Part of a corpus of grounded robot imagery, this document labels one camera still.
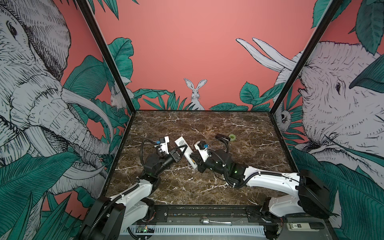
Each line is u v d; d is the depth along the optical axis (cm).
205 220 73
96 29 76
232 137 104
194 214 75
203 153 63
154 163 61
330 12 70
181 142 75
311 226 67
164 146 71
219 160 54
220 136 104
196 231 70
